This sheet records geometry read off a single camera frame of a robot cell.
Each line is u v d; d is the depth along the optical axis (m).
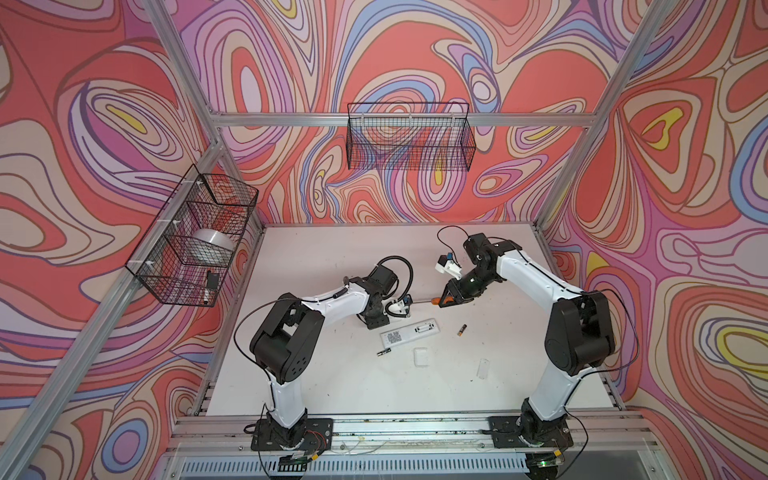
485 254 0.67
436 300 0.84
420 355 0.87
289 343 0.48
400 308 0.84
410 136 0.96
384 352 0.86
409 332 0.90
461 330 0.91
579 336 0.48
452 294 0.81
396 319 0.87
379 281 0.75
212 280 0.74
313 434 0.73
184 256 0.73
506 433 0.73
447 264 0.82
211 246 0.70
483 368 0.84
